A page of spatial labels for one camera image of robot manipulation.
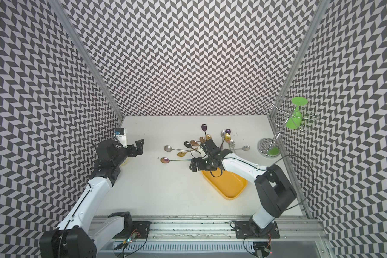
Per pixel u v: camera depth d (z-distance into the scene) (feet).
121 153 2.19
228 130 3.53
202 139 3.45
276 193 1.47
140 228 2.42
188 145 3.41
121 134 2.20
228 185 2.90
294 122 2.45
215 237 2.42
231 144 3.38
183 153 3.23
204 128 3.67
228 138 3.45
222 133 3.53
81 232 1.31
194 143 3.43
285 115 3.47
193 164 2.58
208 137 3.53
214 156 2.14
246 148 3.24
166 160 3.16
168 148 3.32
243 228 2.48
